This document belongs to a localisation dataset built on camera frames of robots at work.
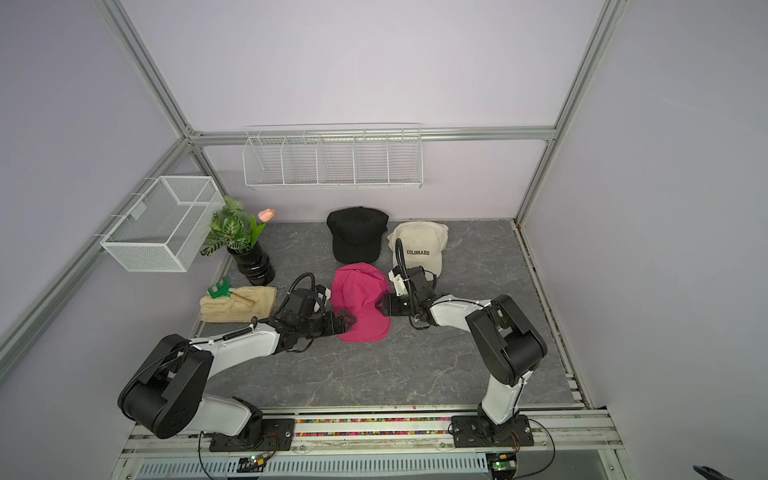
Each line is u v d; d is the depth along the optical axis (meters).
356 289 0.89
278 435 0.74
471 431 0.74
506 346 0.48
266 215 0.86
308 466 0.71
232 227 0.83
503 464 0.72
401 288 0.86
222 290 1.00
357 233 1.10
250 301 0.97
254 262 0.96
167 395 0.43
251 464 0.72
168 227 0.83
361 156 1.02
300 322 0.72
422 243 1.00
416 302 0.74
